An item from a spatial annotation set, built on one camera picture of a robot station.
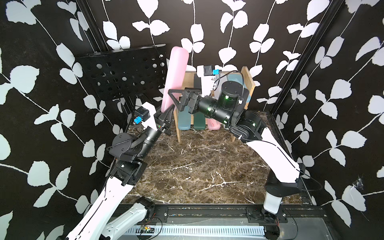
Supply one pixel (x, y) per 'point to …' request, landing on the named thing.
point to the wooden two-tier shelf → (176, 115)
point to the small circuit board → (147, 229)
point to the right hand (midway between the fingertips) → (175, 88)
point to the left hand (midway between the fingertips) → (170, 103)
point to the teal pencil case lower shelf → (184, 118)
